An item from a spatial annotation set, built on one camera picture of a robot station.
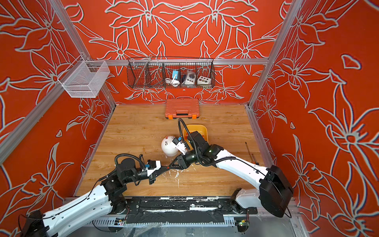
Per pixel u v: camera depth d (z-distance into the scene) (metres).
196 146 0.59
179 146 0.67
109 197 0.55
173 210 0.73
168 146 0.85
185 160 0.63
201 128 1.00
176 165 0.65
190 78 0.91
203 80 0.94
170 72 1.00
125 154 0.51
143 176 0.62
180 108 1.11
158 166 0.60
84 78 0.91
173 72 0.83
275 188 0.40
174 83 0.86
